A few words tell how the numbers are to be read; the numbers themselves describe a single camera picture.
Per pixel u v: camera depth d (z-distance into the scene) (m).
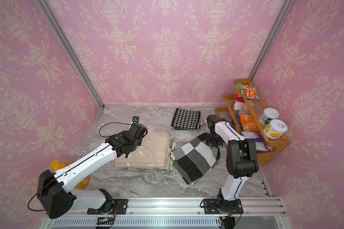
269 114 0.70
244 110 0.89
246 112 0.88
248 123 0.87
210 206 0.73
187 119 1.06
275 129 0.65
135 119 0.69
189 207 0.76
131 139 0.59
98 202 0.61
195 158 0.90
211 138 0.79
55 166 0.63
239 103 0.91
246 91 0.84
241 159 0.49
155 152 0.83
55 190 0.39
